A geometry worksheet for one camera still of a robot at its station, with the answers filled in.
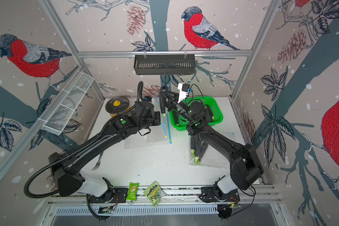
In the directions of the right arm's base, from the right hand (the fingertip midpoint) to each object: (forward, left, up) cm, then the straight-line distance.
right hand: (163, 91), depth 67 cm
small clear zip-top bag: (-15, -30, -43) cm, 55 cm away
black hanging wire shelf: (+45, +4, -13) cm, 47 cm away
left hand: (-4, 0, -12) cm, 13 cm away
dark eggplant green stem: (-13, -20, -36) cm, 43 cm away
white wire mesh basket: (-6, +63, -19) cm, 66 cm away
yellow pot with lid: (+15, +37, -28) cm, 49 cm away
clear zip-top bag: (-4, +12, -40) cm, 42 cm away
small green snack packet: (-36, +16, -40) cm, 57 cm away
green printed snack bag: (-37, +4, -40) cm, 55 cm away
